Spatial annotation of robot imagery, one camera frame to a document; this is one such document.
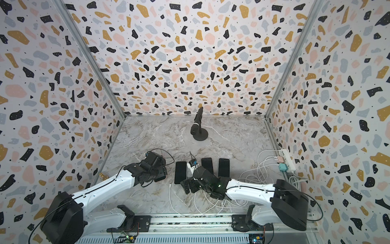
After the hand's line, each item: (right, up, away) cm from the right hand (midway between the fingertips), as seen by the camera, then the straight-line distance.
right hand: (187, 181), depth 79 cm
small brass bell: (-49, -1, +8) cm, 49 cm away
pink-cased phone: (-14, +1, +1) cm, 14 cm away
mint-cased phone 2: (+21, +3, +14) cm, 25 cm away
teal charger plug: (+57, +4, +14) cm, 59 cm away
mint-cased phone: (-5, +2, +11) cm, 13 cm away
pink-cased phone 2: (+10, +6, +15) cm, 19 cm away
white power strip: (+62, +7, +17) cm, 64 cm away
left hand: (-14, +3, +7) cm, 16 cm away
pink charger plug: (+58, +8, +19) cm, 61 cm away
